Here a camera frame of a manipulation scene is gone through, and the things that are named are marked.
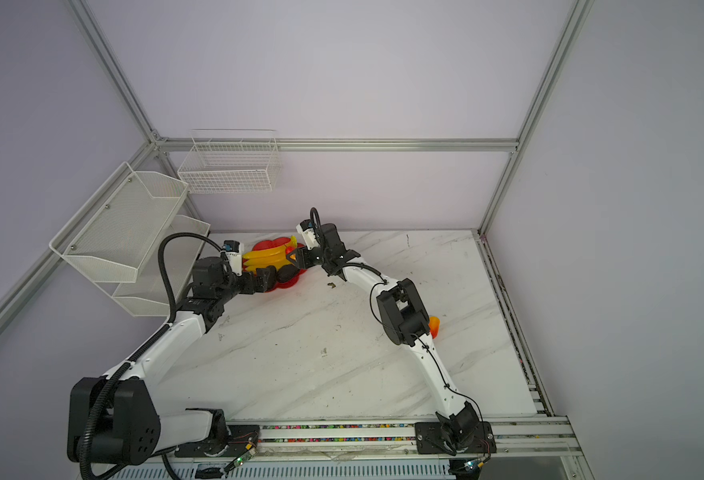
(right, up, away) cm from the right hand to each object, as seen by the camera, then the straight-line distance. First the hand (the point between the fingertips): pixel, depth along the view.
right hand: (290, 254), depth 96 cm
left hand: (-8, -5, -11) cm, 14 cm away
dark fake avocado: (-3, -6, +6) cm, 9 cm away
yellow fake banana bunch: (-8, -1, +11) cm, 14 cm away
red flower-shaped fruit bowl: (-10, +4, +15) cm, 18 cm away
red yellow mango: (0, +1, -1) cm, 2 cm away
